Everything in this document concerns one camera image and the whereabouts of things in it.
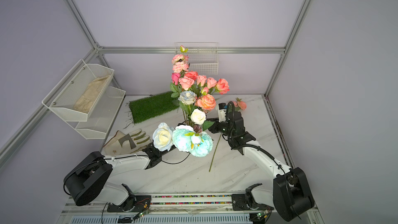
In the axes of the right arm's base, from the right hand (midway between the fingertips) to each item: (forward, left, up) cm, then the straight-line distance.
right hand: (205, 122), depth 80 cm
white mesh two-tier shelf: (+7, +64, -7) cm, 65 cm away
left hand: (-3, +8, -7) cm, 11 cm away
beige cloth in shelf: (+6, +61, +11) cm, 62 cm away
